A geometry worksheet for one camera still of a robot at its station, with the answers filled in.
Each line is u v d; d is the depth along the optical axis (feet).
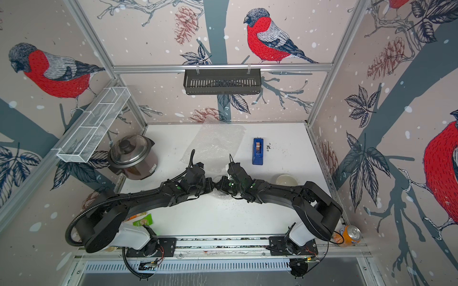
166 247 2.40
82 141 2.39
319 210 1.49
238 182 2.16
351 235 2.20
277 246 2.39
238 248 2.44
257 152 3.30
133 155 2.75
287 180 2.88
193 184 2.25
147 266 2.34
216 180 2.82
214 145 3.55
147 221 2.61
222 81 3.49
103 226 1.37
